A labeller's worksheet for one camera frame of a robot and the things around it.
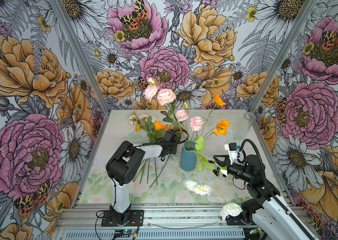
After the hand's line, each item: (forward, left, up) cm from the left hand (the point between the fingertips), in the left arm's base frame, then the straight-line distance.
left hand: (171, 150), depth 99 cm
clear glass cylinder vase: (+10, -47, +10) cm, 49 cm away
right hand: (-19, -19, +19) cm, 33 cm away
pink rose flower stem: (-5, -12, +33) cm, 35 cm away
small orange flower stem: (+18, +24, +3) cm, 29 cm away
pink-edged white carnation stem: (+24, +28, +3) cm, 37 cm away
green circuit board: (-43, +23, 0) cm, 49 cm away
